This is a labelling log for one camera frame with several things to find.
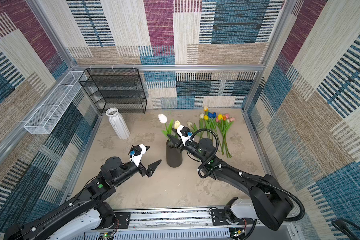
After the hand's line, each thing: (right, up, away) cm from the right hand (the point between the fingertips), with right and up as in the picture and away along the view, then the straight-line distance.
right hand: (170, 133), depth 73 cm
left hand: (-7, -9, -3) cm, 12 cm away
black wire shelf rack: (-41, +30, +36) cm, 62 cm away
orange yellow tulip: (+35, +8, +35) cm, 51 cm away
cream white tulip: (+3, +4, -3) cm, 6 cm away
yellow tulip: (+24, +4, +36) cm, 43 cm away
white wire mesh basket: (-58, +7, -1) cm, 59 cm away
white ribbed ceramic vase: (-33, +4, +19) cm, 39 cm away
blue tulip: (+28, +10, +39) cm, 49 cm away
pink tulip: (+39, +10, +41) cm, 58 cm away
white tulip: (+11, +5, +36) cm, 37 cm away
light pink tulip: (+41, +7, +36) cm, 55 cm away
